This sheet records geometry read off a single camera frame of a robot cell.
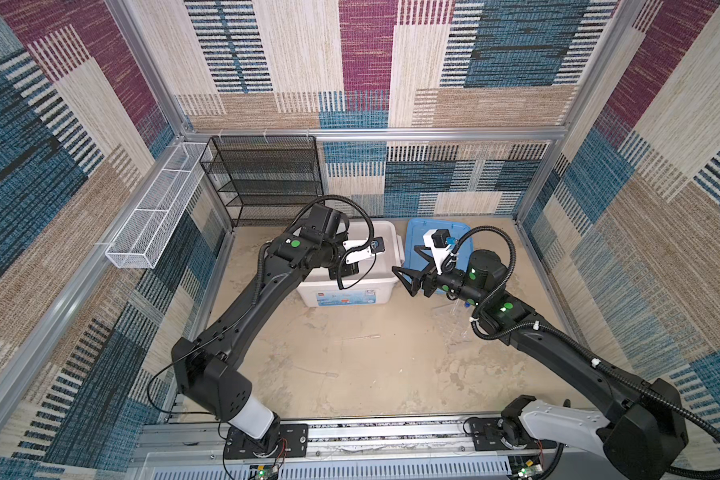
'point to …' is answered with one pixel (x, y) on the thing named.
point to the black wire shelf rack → (264, 181)
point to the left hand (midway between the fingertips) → (356, 247)
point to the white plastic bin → (375, 285)
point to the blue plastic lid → (417, 228)
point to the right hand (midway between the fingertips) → (406, 261)
